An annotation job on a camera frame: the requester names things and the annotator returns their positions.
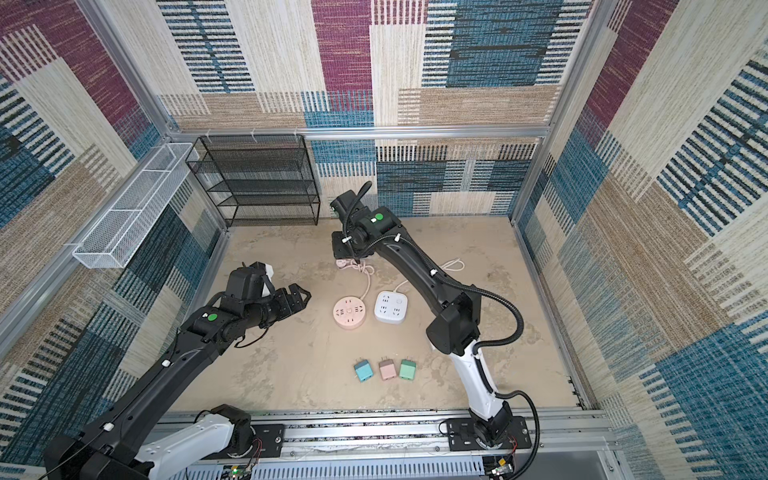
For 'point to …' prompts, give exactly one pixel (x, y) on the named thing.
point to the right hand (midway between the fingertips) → (344, 254)
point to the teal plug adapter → (363, 370)
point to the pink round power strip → (349, 312)
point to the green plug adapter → (407, 369)
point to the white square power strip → (390, 307)
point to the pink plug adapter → (387, 369)
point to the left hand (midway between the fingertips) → (300, 296)
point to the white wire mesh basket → (112, 241)
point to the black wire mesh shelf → (258, 180)
